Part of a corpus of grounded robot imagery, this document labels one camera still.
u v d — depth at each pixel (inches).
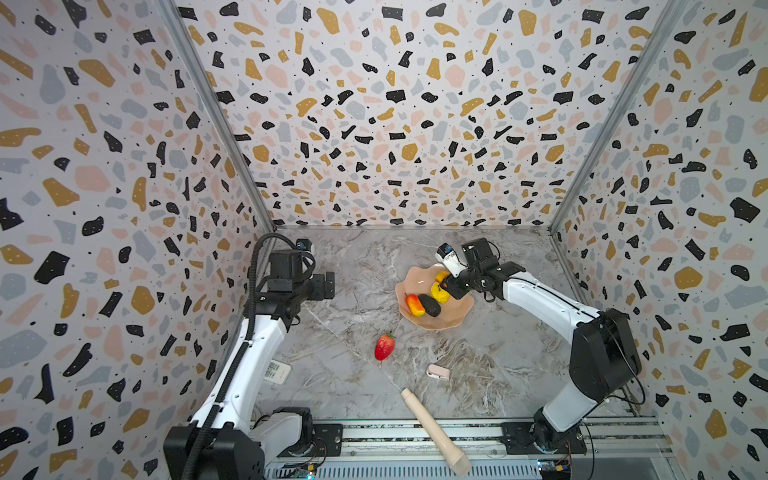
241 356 17.7
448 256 31.4
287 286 22.8
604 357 18.1
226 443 14.5
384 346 33.9
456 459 27.0
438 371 32.9
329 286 28.4
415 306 37.1
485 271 26.9
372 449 28.8
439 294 37.3
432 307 37.2
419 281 40.6
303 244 27.1
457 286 31.4
